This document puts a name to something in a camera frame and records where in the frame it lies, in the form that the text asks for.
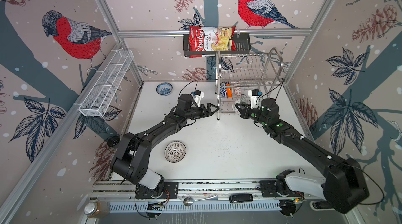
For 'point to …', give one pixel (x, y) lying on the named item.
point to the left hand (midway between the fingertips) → (214, 110)
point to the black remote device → (240, 198)
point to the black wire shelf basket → (243, 45)
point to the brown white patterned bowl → (175, 151)
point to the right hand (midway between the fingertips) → (233, 107)
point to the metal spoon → (189, 201)
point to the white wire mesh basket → (107, 82)
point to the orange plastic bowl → (229, 90)
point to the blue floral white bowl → (164, 89)
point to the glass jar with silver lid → (96, 209)
